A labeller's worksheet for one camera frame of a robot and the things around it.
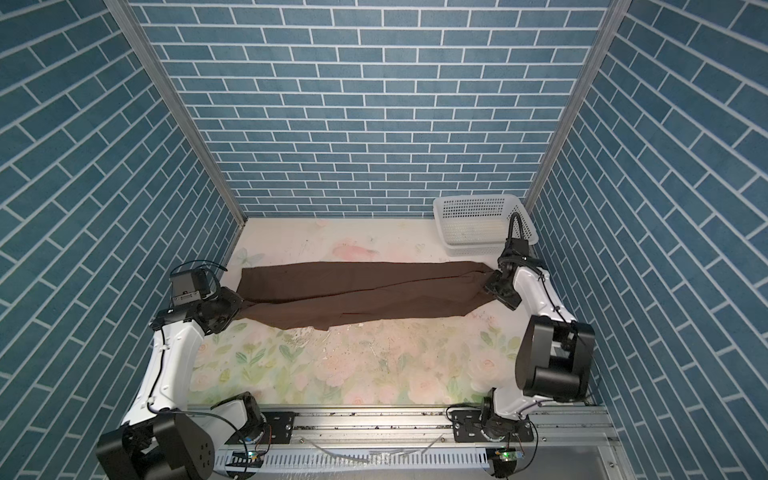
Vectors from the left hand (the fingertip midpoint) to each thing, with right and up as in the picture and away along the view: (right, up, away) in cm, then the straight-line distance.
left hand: (241, 298), depth 82 cm
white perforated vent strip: (+33, -37, -11) cm, 50 cm away
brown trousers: (+28, 0, +10) cm, 29 cm away
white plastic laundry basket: (+76, +22, +33) cm, 86 cm away
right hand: (+73, +1, +8) cm, 73 cm away
